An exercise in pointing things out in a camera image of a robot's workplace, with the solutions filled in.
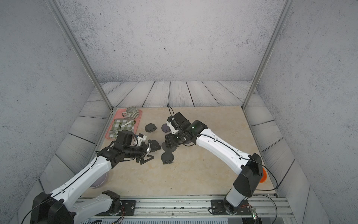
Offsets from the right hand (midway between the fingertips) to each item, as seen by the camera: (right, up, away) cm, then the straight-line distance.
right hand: (170, 141), depth 74 cm
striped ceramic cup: (-33, +16, +34) cm, 50 cm away
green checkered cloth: (-41, +7, +34) cm, 53 cm away
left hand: (-6, -6, 0) cm, 9 cm away
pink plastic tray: (-47, +15, +42) cm, 65 cm away
